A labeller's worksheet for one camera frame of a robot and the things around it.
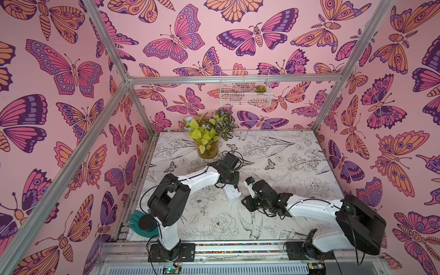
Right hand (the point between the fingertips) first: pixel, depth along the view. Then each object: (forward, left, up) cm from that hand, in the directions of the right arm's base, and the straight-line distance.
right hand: (243, 199), depth 86 cm
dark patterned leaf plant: (+35, +10, +18) cm, 41 cm away
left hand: (+11, +3, +2) cm, 11 cm away
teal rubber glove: (-11, +53, -2) cm, 54 cm away
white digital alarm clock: (+3, +6, 0) cm, 7 cm away
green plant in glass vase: (+34, +24, +15) cm, 44 cm away
